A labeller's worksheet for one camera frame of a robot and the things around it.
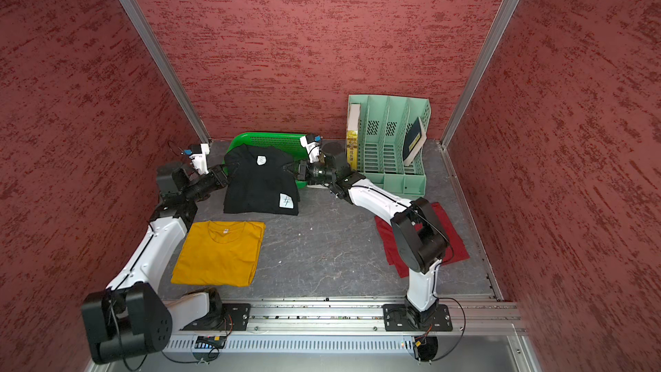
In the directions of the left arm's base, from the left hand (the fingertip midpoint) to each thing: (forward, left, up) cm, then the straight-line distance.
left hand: (238, 169), depth 79 cm
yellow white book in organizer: (+22, -37, +1) cm, 43 cm away
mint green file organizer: (+37, -57, -24) cm, 72 cm away
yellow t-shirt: (-18, +9, -24) cm, 31 cm away
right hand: (0, -14, -2) cm, 15 cm away
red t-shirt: (-17, -50, -23) cm, 58 cm away
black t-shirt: (+1, -5, -7) cm, 9 cm away
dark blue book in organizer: (+25, -63, -12) cm, 68 cm away
